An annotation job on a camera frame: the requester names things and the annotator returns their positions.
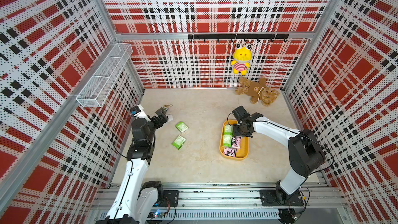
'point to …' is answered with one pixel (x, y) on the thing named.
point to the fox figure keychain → (165, 107)
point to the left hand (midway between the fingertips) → (159, 111)
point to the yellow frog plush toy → (242, 55)
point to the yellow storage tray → (242, 153)
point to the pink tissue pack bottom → (230, 152)
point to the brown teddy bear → (258, 92)
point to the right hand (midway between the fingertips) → (239, 131)
